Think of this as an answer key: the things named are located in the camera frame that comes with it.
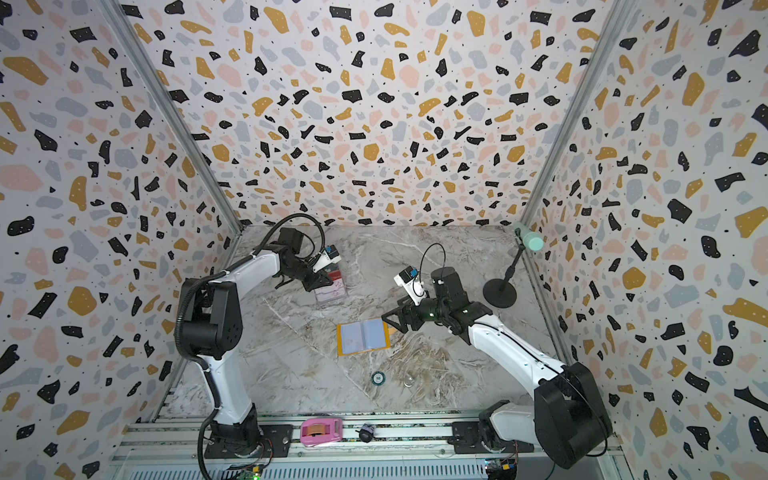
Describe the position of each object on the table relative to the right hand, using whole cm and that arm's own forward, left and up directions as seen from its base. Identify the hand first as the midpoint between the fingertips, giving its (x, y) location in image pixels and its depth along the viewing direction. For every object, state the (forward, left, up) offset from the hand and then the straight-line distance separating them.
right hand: (392, 305), depth 78 cm
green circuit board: (-35, +32, -18) cm, 51 cm away
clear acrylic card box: (+14, +21, -16) cm, 30 cm away
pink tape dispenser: (-27, +18, -14) cm, 35 cm away
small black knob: (-27, +6, -14) cm, 31 cm away
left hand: (+17, +21, -9) cm, 28 cm away
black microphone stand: (+15, -36, -18) cm, 43 cm away
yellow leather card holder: (-1, +10, -18) cm, 21 cm away
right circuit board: (-33, -27, -19) cm, 47 cm away
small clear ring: (-14, -4, -17) cm, 23 cm away
